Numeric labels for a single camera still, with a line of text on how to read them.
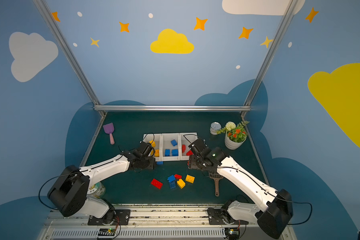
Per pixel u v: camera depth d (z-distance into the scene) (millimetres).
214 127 1074
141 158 690
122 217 741
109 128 1109
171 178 869
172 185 856
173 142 1034
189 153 982
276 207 383
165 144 1010
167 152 970
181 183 840
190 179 882
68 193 428
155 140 989
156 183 840
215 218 743
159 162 934
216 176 885
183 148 970
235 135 885
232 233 733
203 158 573
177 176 875
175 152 965
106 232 732
